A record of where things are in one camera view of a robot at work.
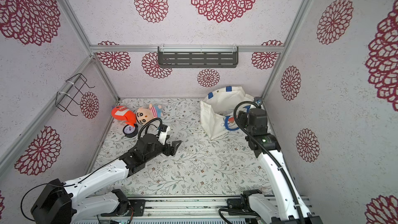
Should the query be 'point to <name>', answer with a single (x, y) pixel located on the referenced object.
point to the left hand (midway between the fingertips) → (175, 139)
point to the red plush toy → (121, 113)
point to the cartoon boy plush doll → (144, 115)
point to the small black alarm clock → (130, 131)
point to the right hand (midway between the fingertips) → (248, 111)
